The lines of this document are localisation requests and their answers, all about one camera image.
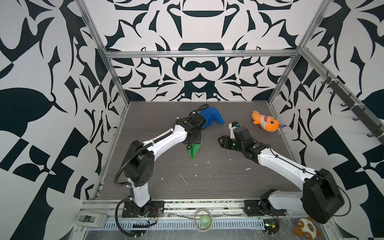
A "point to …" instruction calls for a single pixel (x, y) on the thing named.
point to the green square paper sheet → (194, 149)
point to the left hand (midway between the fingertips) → (196, 137)
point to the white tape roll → (194, 217)
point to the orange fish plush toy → (268, 123)
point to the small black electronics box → (271, 226)
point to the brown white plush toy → (306, 228)
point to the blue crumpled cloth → (211, 115)
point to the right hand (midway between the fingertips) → (221, 139)
